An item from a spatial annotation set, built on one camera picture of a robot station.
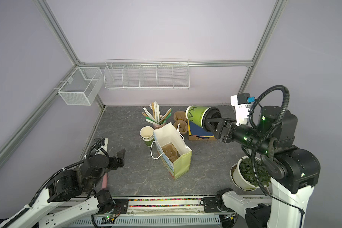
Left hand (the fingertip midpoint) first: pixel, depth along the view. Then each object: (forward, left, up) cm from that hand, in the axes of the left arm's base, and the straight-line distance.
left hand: (116, 153), depth 67 cm
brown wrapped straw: (+30, -10, -6) cm, 32 cm away
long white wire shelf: (+57, -12, +5) cm, 58 cm away
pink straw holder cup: (+26, -17, -16) cm, 35 cm away
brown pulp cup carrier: (+11, -25, -25) cm, 37 cm away
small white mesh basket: (+50, +32, +2) cm, 59 cm away
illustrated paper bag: (+13, -23, -8) cm, 27 cm away
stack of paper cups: (+19, -11, -15) cm, 27 cm away
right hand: (-2, -42, +24) cm, 48 cm away
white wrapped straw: (+34, -17, -10) cm, 39 cm away
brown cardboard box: (+18, -43, -21) cm, 51 cm away
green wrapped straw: (+30, -23, -12) cm, 40 cm away
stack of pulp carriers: (+39, -34, -24) cm, 57 cm away
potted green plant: (-12, -62, -11) cm, 64 cm away
